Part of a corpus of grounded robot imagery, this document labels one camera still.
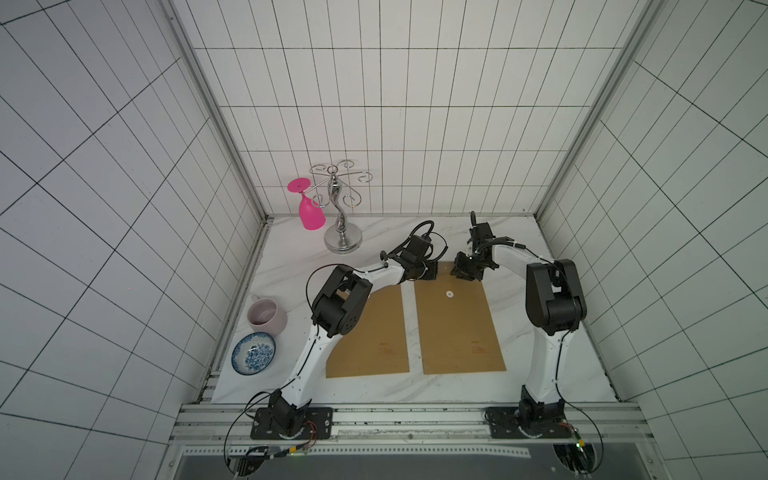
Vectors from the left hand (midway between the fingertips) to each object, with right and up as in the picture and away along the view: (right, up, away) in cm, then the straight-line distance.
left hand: (433, 274), depth 102 cm
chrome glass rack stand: (-34, +13, +10) cm, 37 cm away
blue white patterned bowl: (-55, -21, -18) cm, 61 cm away
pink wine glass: (-42, +20, -4) cm, 46 cm away
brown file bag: (-19, -18, -16) cm, 31 cm away
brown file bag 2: (+5, -15, -12) cm, 19 cm away
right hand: (+8, +3, +1) cm, 9 cm away
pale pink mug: (-54, -11, -12) cm, 56 cm away
